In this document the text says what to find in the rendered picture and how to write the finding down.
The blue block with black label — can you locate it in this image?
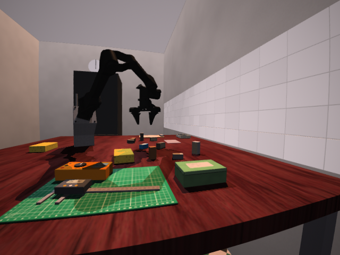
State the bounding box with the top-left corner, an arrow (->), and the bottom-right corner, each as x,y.
139,143 -> 148,149

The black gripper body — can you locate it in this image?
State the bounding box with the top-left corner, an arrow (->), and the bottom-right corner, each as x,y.
129,97 -> 160,113

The orange rectangular block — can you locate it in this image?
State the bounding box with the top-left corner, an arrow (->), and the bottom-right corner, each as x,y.
55,162 -> 113,181

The green cutting mat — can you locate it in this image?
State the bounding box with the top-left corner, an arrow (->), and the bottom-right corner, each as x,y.
0,166 -> 178,224

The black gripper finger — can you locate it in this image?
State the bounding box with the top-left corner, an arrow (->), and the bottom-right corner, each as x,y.
149,112 -> 158,125
131,113 -> 140,125

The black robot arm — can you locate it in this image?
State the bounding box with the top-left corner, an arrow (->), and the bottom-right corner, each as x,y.
77,49 -> 161,121

